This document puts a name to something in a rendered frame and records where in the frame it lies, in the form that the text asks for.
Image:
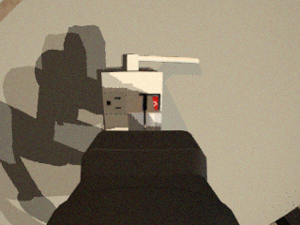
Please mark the white power strip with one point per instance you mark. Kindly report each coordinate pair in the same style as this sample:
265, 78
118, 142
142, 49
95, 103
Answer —
121, 89

